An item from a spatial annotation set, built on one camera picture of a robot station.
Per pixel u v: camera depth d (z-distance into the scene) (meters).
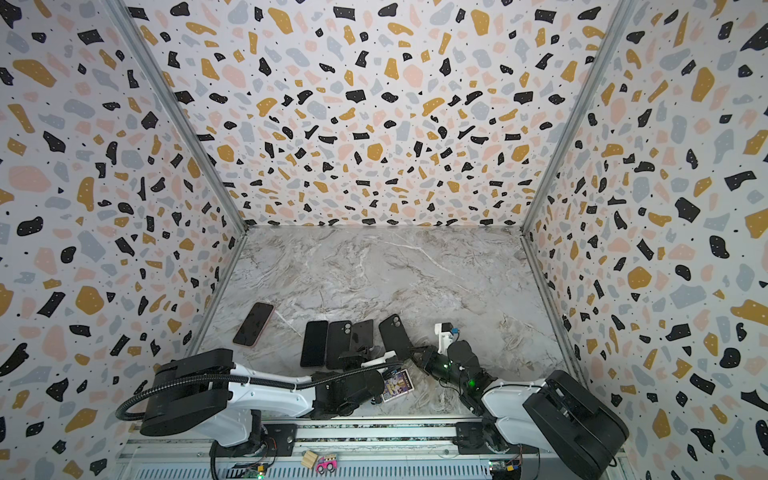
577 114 0.89
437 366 0.75
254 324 0.95
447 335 0.81
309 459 0.70
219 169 1.03
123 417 0.39
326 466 0.69
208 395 0.43
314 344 0.90
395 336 0.89
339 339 0.91
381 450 0.73
